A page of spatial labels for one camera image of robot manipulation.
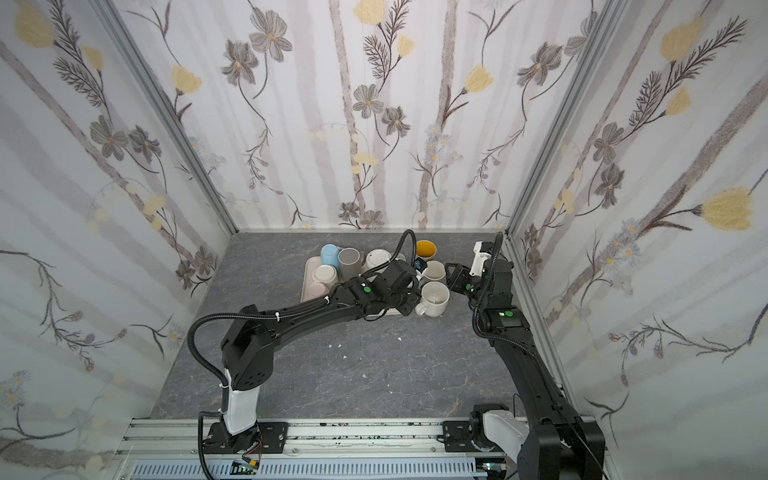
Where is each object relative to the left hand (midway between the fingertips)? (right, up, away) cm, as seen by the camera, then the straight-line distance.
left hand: (411, 287), depth 85 cm
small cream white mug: (-28, +3, +14) cm, 32 cm away
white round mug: (-11, +9, +18) cm, 23 cm away
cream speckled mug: (+9, -5, +13) cm, 16 cm away
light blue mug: (-27, +9, +17) cm, 33 cm away
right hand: (+9, +8, -7) cm, 14 cm away
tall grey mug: (-20, +7, +13) cm, 24 cm away
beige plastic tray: (-36, +7, +25) cm, 45 cm away
